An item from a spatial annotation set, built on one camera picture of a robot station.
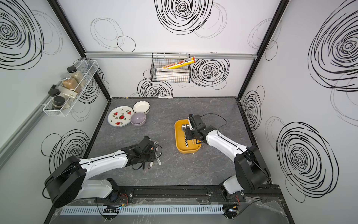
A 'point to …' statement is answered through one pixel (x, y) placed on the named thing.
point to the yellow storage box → (180, 138)
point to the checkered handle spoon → (183, 129)
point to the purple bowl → (138, 119)
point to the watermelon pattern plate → (120, 116)
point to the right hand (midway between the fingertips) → (189, 132)
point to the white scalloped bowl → (141, 106)
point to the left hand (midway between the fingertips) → (154, 156)
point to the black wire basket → (178, 73)
